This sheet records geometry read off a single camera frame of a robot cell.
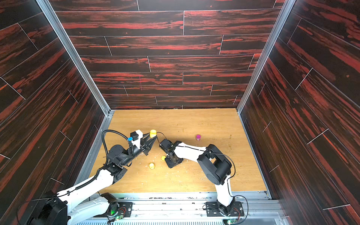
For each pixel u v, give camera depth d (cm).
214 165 49
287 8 66
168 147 74
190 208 75
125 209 72
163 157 93
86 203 55
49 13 68
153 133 69
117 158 57
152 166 88
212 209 73
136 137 60
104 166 62
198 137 102
